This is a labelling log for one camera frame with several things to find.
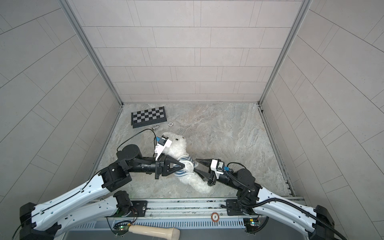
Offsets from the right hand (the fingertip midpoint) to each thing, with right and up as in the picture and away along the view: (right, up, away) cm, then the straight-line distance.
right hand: (195, 168), depth 59 cm
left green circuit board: (-33, -29, +6) cm, 45 cm away
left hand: (-4, +1, -5) cm, 7 cm away
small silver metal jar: (-28, +13, +42) cm, 53 cm away
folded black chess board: (-34, +20, +44) cm, 59 cm away
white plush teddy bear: (-8, +8, 0) cm, 11 cm away
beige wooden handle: (-11, -28, +3) cm, 31 cm away
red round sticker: (+9, -27, +11) cm, 30 cm away
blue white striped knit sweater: (-2, +2, -4) cm, 5 cm away
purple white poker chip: (-19, +15, +46) cm, 52 cm away
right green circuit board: (+27, -29, +10) cm, 40 cm away
